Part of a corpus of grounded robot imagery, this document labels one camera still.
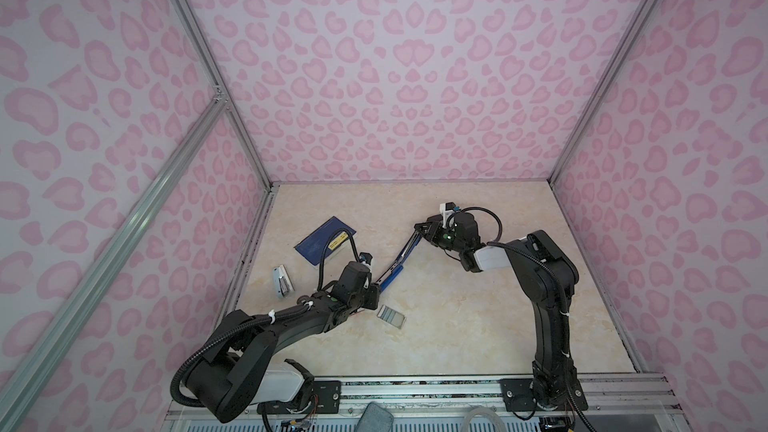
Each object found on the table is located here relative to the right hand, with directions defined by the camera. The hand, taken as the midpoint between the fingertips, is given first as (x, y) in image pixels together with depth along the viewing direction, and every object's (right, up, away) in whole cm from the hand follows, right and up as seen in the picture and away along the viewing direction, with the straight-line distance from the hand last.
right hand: (418, 225), depth 97 cm
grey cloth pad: (-12, -42, -29) cm, 53 cm away
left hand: (-12, -17, -8) cm, 23 cm away
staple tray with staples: (-8, -26, -11) cm, 29 cm away
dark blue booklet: (-36, -8, +5) cm, 37 cm away
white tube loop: (+13, -43, -26) cm, 52 cm away
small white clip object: (-42, -17, -5) cm, 46 cm away
